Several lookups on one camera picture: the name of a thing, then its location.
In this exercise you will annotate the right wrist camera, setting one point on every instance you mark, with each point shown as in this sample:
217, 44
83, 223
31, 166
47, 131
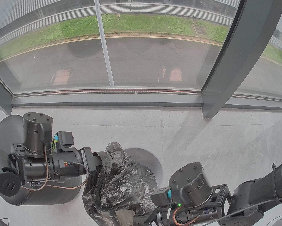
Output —
160, 197

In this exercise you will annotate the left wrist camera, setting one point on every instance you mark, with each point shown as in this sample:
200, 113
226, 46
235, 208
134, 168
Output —
66, 139

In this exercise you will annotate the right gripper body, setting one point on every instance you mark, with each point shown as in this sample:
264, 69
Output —
149, 222

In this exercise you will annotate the grey trash bin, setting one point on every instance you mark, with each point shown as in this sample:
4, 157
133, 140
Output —
149, 162

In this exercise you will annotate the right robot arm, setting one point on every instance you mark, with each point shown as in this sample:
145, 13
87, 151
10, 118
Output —
191, 183

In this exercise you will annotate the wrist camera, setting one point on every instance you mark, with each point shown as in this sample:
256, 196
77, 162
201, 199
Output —
160, 197
66, 139

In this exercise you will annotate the black plastic bag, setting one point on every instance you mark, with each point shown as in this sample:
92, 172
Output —
123, 180

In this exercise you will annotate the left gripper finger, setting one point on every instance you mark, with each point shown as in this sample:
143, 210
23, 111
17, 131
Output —
96, 158

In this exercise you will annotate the dark grey round chair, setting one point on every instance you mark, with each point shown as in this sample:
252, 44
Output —
52, 196

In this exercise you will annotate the window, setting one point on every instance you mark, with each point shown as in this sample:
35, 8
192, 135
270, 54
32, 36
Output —
157, 64

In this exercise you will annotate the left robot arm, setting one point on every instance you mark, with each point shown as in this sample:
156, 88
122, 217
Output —
36, 133

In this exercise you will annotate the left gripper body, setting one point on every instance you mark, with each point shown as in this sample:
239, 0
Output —
67, 166

